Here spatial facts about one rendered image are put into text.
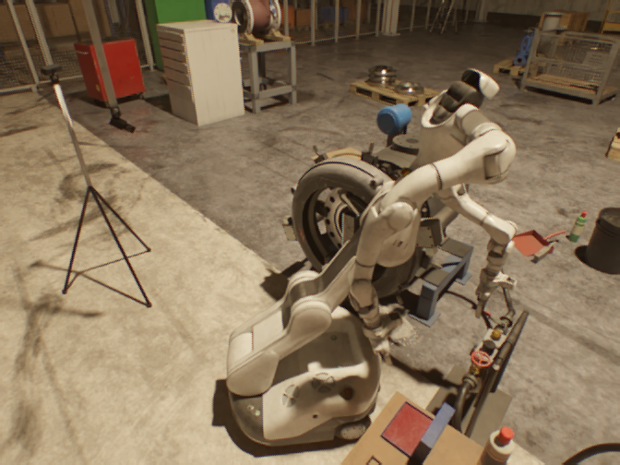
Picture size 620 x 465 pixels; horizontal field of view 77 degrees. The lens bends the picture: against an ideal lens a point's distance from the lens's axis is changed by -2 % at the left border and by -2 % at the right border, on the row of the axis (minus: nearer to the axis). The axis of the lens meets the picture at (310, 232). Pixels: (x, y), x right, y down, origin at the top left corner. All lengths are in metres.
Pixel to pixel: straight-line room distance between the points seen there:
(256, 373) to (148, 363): 0.80
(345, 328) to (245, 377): 0.51
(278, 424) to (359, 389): 0.35
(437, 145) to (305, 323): 0.78
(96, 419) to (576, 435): 2.18
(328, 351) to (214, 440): 0.63
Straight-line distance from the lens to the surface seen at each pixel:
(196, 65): 5.42
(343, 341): 1.89
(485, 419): 2.16
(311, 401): 1.65
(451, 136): 1.26
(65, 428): 2.27
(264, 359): 1.65
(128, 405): 2.22
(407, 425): 1.48
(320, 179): 1.93
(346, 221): 1.91
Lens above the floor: 1.73
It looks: 34 degrees down
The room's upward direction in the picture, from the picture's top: straight up
